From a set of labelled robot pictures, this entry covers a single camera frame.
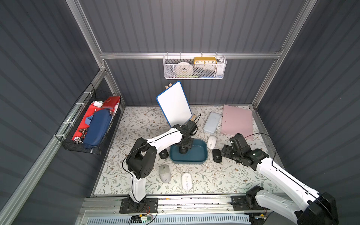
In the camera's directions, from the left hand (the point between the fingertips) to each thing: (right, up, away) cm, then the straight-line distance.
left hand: (187, 144), depth 90 cm
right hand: (+25, -2, -8) cm, 26 cm away
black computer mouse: (-15, -6, 0) cm, 17 cm away
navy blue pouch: (-45, +15, -21) cm, 52 cm away
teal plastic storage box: (+7, -7, +1) cm, 10 cm away
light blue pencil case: (+20, +14, +18) cm, 30 cm away
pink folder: (+41, +16, +23) cm, 49 cm away
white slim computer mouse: (-1, -19, -11) cm, 22 cm away
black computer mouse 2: (+19, -7, -2) cm, 20 cm away
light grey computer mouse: (-13, -15, -9) cm, 22 cm away
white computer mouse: (+17, +1, +6) cm, 18 cm away
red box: (-54, +12, -21) cm, 59 cm away
